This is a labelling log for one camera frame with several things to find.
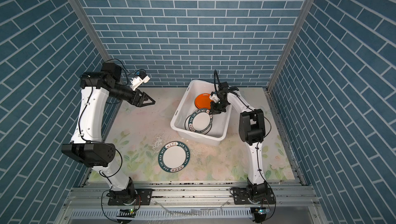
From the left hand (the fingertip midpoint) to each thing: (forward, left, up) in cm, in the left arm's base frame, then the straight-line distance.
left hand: (150, 99), depth 72 cm
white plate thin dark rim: (+5, -15, -31) cm, 35 cm away
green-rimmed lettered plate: (+7, -24, -29) cm, 38 cm away
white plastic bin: (+8, -38, -32) cm, 50 cm away
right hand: (+11, -30, -24) cm, 40 cm away
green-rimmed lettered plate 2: (-15, -9, -32) cm, 37 cm away
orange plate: (+23, -25, -28) cm, 44 cm away
